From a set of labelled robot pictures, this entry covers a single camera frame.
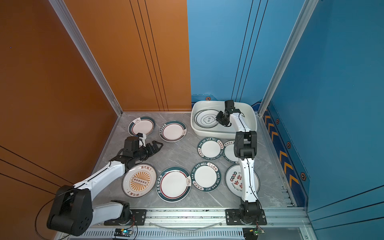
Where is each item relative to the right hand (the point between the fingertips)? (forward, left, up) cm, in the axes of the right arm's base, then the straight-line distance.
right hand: (216, 119), depth 110 cm
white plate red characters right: (-45, -7, -5) cm, 45 cm away
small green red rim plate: (-2, +57, -3) cm, 57 cm away
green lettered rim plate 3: (-41, +9, -6) cm, 43 cm away
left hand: (-28, +36, +7) cm, 46 cm away
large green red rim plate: (-8, +32, -3) cm, 33 cm away
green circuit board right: (-68, -12, -6) cm, 70 cm away
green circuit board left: (-68, +49, -6) cm, 84 cm away
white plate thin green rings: (+2, +7, -2) cm, 7 cm away
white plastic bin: (+3, -23, +4) cm, 24 cm away
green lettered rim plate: (-24, +5, -3) cm, 24 cm away
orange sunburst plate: (-44, +47, -4) cm, 65 cm away
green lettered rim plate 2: (-26, -6, -5) cm, 27 cm away
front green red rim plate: (-47, +27, -3) cm, 54 cm away
